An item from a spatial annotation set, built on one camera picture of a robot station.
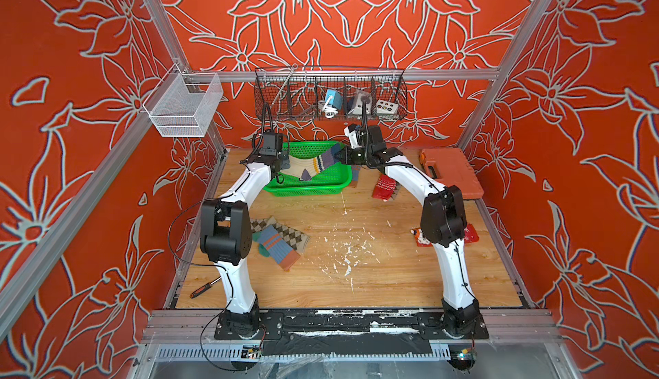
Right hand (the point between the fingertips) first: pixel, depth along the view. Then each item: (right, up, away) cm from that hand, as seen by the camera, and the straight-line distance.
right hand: (329, 154), depth 93 cm
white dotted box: (+21, +18, +1) cm, 28 cm away
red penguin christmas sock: (+50, -30, -3) cm, 59 cm away
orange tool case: (+53, -5, +15) cm, 55 cm away
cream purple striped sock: (-9, -5, +7) cm, 12 cm away
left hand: (-20, 0, +4) cm, 20 cm away
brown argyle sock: (-11, -32, -3) cm, 34 cm away
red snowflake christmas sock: (+24, -13, +11) cm, 29 cm away
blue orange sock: (+10, -8, +5) cm, 14 cm away
